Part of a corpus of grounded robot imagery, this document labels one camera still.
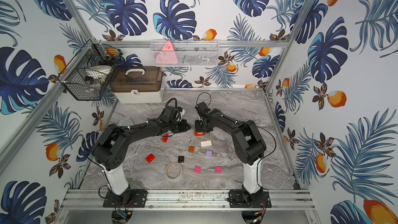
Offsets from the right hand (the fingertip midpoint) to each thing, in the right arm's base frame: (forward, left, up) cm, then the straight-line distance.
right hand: (200, 129), depth 96 cm
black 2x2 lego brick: (-19, +10, -2) cm, 21 cm away
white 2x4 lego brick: (-9, -4, -1) cm, 10 cm away
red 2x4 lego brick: (-3, 0, -1) cm, 3 cm away
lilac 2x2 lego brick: (-15, -5, -2) cm, 16 cm away
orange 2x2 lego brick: (-12, +5, -2) cm, 14 cm away
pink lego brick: (-24, -10, -2) cm, 26 cm away
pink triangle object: (+29, +19, +33) cm, 48 cm away
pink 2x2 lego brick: (-24, +1, -2) cm, 24 cm away
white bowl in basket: (+13, +53, +34) cm, 65 cm away
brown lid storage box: (+26, +43, +13) cm, 52 cm away
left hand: (0, +5, +5) cm, 7 cm away
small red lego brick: (-6, +21, -2) cm, 22 cm away
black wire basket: (+15, +63, +28) cm, 71 cm away
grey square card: (+5, +48, -1) cm, 48 cm away
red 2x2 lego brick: (-18, +28, -3) cm, 33 cm away
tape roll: (-24, +14, -3) cm, 28 cm away
